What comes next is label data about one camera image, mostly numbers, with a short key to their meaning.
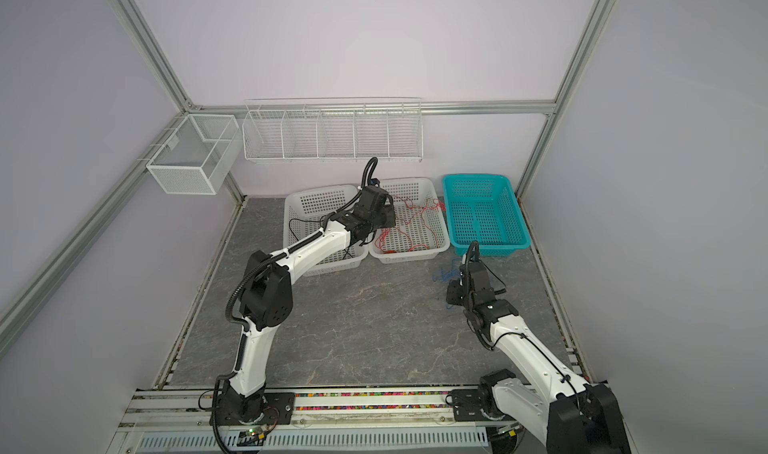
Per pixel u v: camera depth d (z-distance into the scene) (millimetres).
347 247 691
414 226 1113
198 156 987
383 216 845
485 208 1157
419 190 1152
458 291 771
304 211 1122
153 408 757
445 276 962
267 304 544
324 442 771
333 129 1042
